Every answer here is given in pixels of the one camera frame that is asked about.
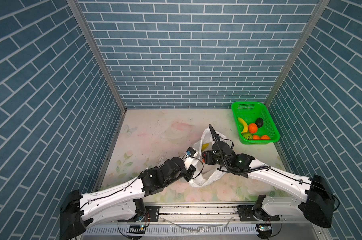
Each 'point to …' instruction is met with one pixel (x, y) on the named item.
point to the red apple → (203, 160)
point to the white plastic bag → (205, 173)
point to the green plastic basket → (249, 112)
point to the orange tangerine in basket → (265, 137)
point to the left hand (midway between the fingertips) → (197, 163)
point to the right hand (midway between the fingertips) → (204, 152)
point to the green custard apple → (247, 136)
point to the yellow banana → (245, 126)
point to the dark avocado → (259, 121)
